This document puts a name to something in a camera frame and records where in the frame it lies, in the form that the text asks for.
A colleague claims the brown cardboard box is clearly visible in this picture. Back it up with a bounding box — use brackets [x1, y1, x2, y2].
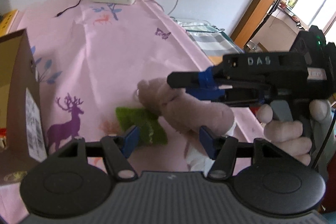
[1, 30, 47, 186]

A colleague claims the mauve plush bear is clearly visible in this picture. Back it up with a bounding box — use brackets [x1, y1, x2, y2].
[137, 78, 236, 136]

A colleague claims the white fluffy towel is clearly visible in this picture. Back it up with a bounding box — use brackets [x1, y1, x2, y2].
[183, 119, 236, 175]

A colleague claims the pink patterned tablecloth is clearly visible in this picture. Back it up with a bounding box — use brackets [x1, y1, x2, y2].
[0, 0, 266, 223]

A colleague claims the green cloth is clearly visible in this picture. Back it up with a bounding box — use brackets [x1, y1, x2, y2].
[116, 107, 168, 145]

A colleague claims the yellow book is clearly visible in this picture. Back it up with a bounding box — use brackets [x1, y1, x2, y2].
[0, 9, 19, 37]

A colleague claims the grey striped fabric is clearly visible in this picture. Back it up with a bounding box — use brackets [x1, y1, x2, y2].
[171, 16, 244, 57]

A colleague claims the white gloved right hand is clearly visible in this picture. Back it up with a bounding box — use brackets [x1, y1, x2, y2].
[256, 100, 333, 165]

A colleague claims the wooden door frame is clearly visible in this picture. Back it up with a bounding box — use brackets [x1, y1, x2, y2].
[231, 0, 274, 48]

